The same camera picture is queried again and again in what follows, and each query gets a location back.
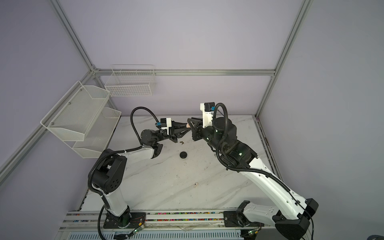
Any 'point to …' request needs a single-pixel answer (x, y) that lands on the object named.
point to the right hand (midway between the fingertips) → (187, 119)
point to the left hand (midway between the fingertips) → (191, 125)
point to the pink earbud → (195, 184)
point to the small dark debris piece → (181, 142)
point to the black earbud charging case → (183, 155)
